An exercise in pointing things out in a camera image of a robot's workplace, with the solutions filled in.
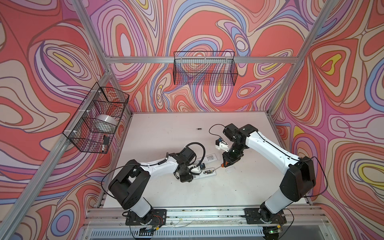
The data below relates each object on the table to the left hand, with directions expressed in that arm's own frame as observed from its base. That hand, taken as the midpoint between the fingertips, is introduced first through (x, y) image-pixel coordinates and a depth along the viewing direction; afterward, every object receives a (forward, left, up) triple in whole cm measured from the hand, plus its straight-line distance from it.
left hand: (190, 174), depth 88 cm
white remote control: (+10, -12, +1) cm, 15 cm away
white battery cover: (+2, -24, +1) cm, 24 cm away
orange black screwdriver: (0, -17, +12) cm, 21 cm away
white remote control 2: (0, -10, +2) cm, 10 cm away
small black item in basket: (+7, +41, +26) cm, 49 cm away
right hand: (-1, -21, +12) cm, 24 cm away
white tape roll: (+14, +42, +32) cm, 55 cm away
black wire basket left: (+13, +48, +30) cm, 58 cm away
